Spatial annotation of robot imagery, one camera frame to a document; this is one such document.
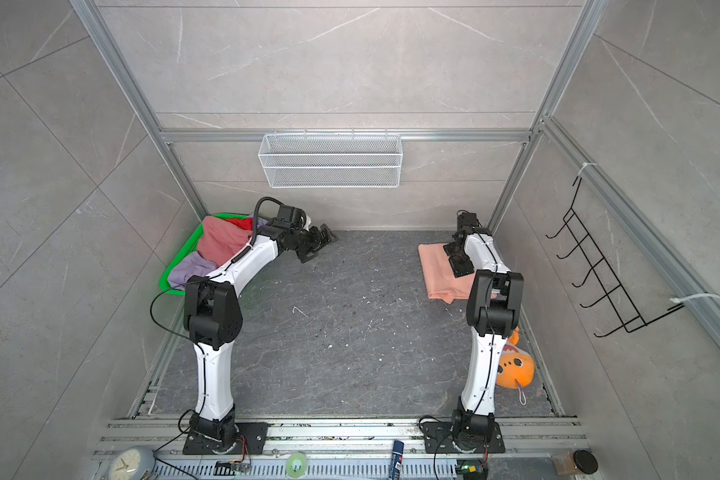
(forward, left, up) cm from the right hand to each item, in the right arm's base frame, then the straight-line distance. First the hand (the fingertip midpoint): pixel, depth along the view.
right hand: (450, 256), depth 104 cm
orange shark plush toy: (-40, -8, +4) cm, 41 cm away
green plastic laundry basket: (+5, +93, +4) cm, 94 cm away
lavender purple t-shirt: (-3, +89, +3) cm, 89 cm away
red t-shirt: (+13, +75, +7) cm, 76 cm away
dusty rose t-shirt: (+6, +82, +5) cm, 83 cm away
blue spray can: (-59, +24, -3) cm, 64 cm away
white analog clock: (-58, +85, -1) cm, 104 cm away
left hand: (0, +42, +11) cm, 43 cm away
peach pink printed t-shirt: (-6, +4, -4) cm, 9 cm away
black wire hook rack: (-38, -24, +26) cm, 52 cm away
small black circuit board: (-60, +64, -6) cm, 88 cm away
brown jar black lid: (-61, -14, +3) cm, 62 cm away
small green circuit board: (-61, +6, -6) cm, 62 cm away
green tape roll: (-59, +50, -5) cm, 78 cm away
